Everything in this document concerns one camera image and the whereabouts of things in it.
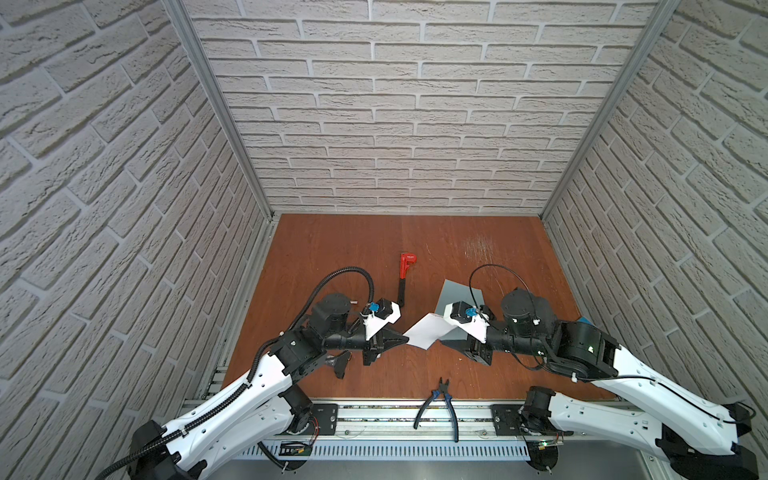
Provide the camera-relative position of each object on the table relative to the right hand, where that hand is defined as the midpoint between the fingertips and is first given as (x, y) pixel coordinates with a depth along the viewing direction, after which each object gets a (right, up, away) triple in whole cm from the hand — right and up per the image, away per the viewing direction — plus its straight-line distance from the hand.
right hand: (449, 327), depth 62 cm
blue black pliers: (+1, -21, +16) cm, 26 cm away
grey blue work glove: (+47, -6, +28) cm, 55 cm away
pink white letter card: (-5, -1, 0) cm, 5 cm away
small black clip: (-27, -15, +19) cm, 37 cm away
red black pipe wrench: (-8, +12, +42) cm, 44 cm away
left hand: (-9, -3, +3) cm, 10 cm away
